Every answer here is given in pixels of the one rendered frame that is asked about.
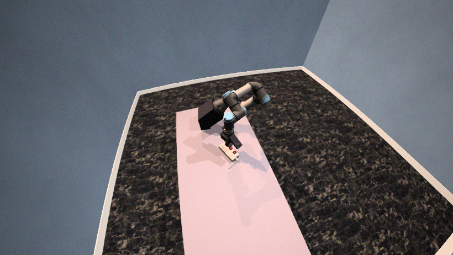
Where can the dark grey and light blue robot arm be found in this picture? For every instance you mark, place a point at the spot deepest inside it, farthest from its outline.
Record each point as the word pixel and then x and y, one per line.
pixel 239 109

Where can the white power strip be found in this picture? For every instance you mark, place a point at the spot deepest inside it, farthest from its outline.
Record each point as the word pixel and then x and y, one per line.
pixel 229 152

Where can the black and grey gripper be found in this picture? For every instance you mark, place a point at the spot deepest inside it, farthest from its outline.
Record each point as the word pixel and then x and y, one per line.
pixel 225 138

